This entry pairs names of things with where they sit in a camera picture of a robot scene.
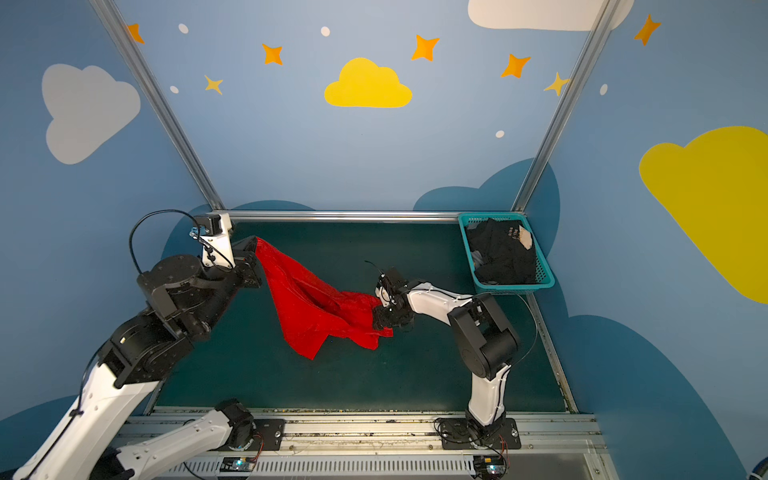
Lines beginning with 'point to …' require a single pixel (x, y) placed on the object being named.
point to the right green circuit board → (489, 466)
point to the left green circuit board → (237, 464)
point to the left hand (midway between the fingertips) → (257, 238)
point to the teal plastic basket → (544, 274)
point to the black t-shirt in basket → (505, 258)
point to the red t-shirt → (310, 314)
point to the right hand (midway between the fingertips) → (384, 320)
